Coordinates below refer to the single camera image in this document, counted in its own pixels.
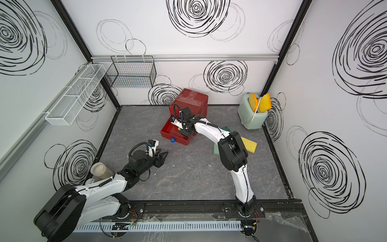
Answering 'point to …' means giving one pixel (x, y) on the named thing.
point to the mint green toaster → (249, 119)
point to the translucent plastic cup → (101, 171)
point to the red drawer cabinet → (196, 101)
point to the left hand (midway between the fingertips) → (164, 151)
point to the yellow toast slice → (265, 103)
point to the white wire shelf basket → (75, 95)
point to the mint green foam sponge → (215, 150)
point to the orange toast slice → (253, 102)
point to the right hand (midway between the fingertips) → (186, 127)
